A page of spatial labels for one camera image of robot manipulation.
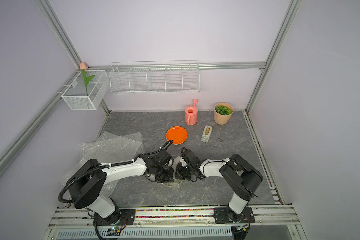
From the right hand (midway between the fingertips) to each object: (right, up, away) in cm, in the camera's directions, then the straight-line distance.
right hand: (171, 175), depth 86 cm
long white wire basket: (-12, +62, +13) cm, 64 cm away
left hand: (+2, -2, -4) cm, 5 cm away
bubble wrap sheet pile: (-43, +14, +13) cm, 47 cm away
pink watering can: (+12, +38, +19) cm, 44 cm away
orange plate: (+2, +23, +19) cm, 30 cm away
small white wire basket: (-51, +45, -7) cm, 69 cm away
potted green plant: (+34, +38, +17) cm, 54 cm away
